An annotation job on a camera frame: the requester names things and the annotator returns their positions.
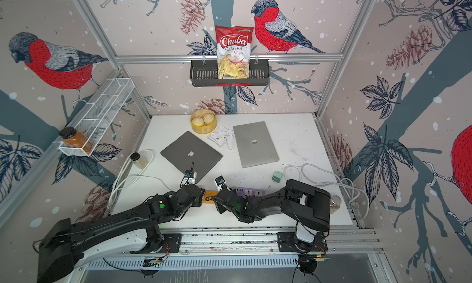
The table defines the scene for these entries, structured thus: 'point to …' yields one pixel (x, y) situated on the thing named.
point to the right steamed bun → (208, 119)
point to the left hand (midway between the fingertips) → (205, 189)
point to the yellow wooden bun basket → (206, 128)
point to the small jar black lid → (140, 161)
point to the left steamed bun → (198, 121)
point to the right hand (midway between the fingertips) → (216, 196)
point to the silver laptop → (255, 145)
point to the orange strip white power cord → (131, 170)
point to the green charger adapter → (276, 176)
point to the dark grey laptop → (190, 148)
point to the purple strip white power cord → (352, 187)
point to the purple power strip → (244, 191)
